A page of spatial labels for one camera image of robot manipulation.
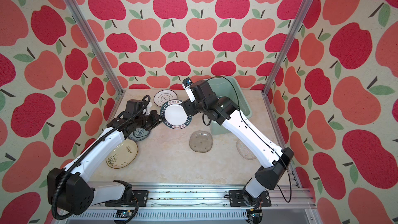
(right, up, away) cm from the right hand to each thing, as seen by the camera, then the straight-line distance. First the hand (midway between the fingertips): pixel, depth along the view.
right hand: (194, 99), depth 71 cm
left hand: (-14, -10, +9) cm, 20 cm away
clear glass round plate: (+29, -30, +20) cm, 46 cm away
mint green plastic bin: (+23, +9, +32) cm, 40 cm away
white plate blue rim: (-26, +4, +47) cm, 53 cm away
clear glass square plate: (+3, -25, +23) cm, 34 cm away
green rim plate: (-11, -9, +15) cm, 21 cm away
